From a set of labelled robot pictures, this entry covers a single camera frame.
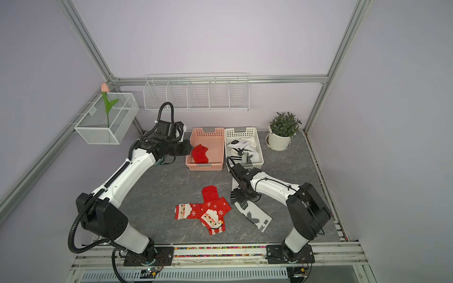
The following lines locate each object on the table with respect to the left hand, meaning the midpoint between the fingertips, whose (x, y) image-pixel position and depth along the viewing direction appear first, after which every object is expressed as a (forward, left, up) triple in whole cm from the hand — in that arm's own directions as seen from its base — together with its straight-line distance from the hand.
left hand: (192, 148), depth 81 cm
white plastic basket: (+26, -19, -20) cm, 38 cm away
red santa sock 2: (-26, -8, -22) cm, 35 cm away
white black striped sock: (+10, -26, -21) cm, 35 cm away
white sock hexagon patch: (+16, -24, -17) cm, 33 cm away
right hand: (-17, -23, -20) cm, 35 cm away
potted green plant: (+16, -48, -7) cm, 51 cm away
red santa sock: (-21, +3, -23) cm, 31 cm away
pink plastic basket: (+25, -8, -21) cm, 34 cm away
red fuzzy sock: (+13, +1, -22) cm, 25 cm away
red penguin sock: (-13, -6, -23) cm, 27 cm away
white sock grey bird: (-25, -28, -22) cm, 43 cm away
